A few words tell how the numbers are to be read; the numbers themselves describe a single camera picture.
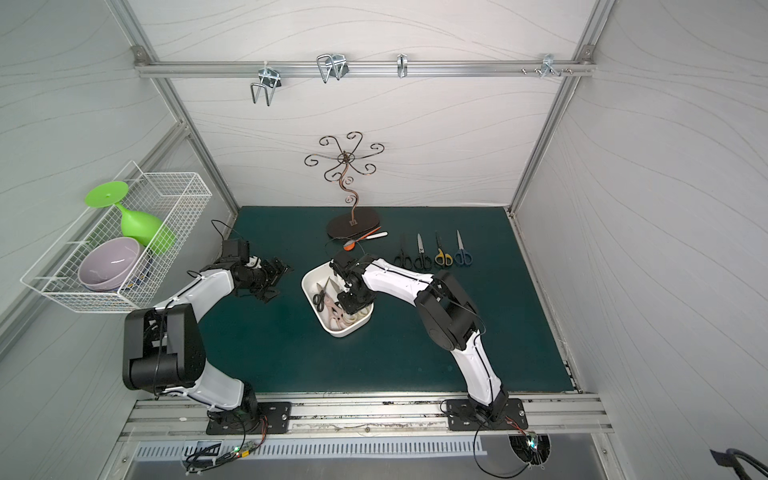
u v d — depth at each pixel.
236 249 0.73
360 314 0.88
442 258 1.05
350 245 1.08
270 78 0.78
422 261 1.04
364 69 0.79
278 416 0.73
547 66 0.77
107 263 0.61
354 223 1.15
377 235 1.11
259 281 0.78
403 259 1.04
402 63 0.72
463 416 0.74
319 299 0.91
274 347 0.82
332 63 0.77
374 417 0.75
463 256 1.05
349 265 0.74
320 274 0.95
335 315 0.91
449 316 0.53
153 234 0.62
